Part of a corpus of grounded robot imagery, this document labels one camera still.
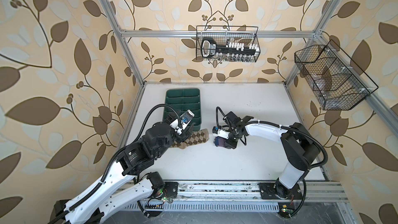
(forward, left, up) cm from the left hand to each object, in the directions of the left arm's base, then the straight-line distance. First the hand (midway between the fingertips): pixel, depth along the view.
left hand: (187, 117), depth 64 cm
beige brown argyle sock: (+6, -3, -31) cm, 32 cm away
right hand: (+1, -20, -31) cm, 37 cm away
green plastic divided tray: (+29, +8, -25) cm, 39 cm away
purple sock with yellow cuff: (+1, -15, -26) cm, 30 cm away
